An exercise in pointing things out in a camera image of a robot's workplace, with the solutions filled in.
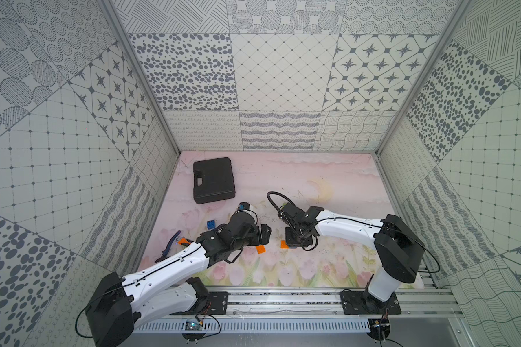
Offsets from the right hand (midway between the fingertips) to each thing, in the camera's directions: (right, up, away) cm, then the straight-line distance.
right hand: (293, 244), depth 85 cm
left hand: (-10, +7, -8) cm, 15 cm away
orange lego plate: (-13, -2, +1) cm, 13 cm away
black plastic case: (-37, +25, +19) cm, 49 cm away
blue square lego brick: (-35, +6, +8) cm, 37 cm away
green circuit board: (-36, -23, -14) cm, 45 cm away
